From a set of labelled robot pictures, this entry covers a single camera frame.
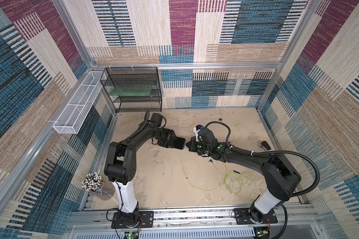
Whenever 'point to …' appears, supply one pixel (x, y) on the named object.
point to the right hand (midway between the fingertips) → (188, 145)
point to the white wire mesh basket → (71, 120)
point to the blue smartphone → (179, 143)
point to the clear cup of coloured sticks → (95, 183)
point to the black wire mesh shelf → (134, 76)
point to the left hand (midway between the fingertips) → (177, 138)
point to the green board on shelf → (130, 91)
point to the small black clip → (220, 119)
